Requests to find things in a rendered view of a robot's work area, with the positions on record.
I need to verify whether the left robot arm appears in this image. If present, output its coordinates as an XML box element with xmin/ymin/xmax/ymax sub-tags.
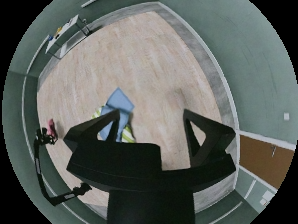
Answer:
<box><xmin>33</xmin><ymin>128</ymin><xmax>92</xmax><ymax>206</ymax></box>

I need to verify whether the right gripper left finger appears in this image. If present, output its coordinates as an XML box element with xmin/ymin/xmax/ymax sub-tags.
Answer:
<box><xmin>67</xmin><ymin>108</ymin><xmax>121</xmax><ymax>141</ymax></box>

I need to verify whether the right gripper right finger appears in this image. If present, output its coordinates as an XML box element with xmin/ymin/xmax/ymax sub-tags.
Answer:
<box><xmin>182</xmin><ymin>108</ymin><xmax>235</xmax><ymax>168</ymax></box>

